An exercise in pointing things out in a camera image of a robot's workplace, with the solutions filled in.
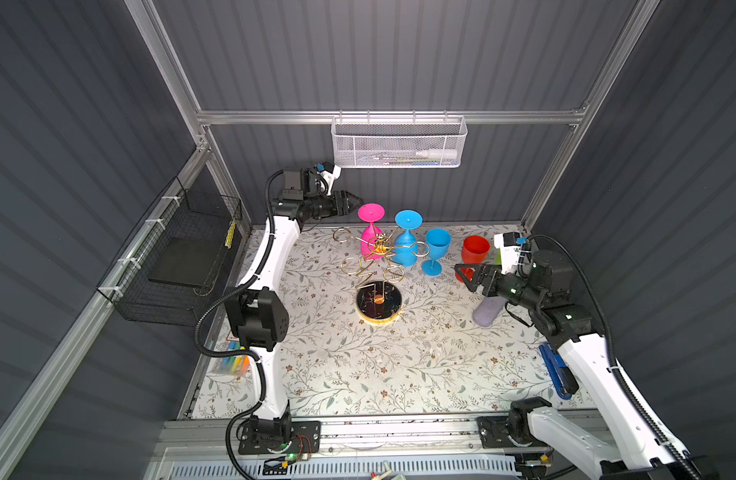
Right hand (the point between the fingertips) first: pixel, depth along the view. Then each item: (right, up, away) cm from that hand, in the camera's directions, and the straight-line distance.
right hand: (470, 270), depth 71 cm
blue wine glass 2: (-14, +4, +13) cm, 20 cm away
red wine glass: (+8, +4, +21) cm, 23 cm away
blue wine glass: (-2, +8, +28) cm, 29 cm away
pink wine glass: (-24, +8, +6) cm, 26 cm away
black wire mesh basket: (-72, -1, -2) cm, 72 cm away
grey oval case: (+12, -14, +20) cm, 27 cm away
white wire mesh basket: (-13, +51, +53) cm, 74 cm away
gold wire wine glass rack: (-21, -11, +25) cm, 35 cm away
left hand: (-27, +18, +12) cm, 35 cm away
